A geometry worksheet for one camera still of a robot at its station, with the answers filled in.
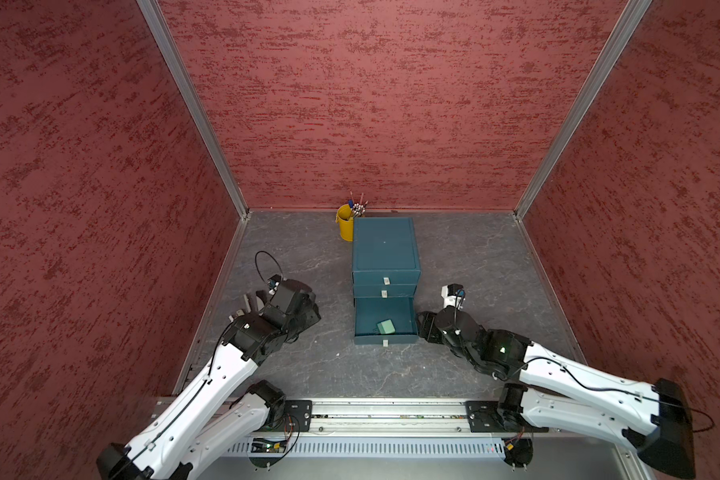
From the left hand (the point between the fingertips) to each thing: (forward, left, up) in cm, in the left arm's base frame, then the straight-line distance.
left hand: (312, 317), depth 75 cm
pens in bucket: (+38, -11, +3) cm, 39 cm away
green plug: (+3, -20, -13) cm, 24 cm away
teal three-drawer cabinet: (+10, -19, +4) cm, 22 cm away
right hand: (0, -29, -3) cm, 30 cm away
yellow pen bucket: (+42, -5, -6) cm, 43 cm away
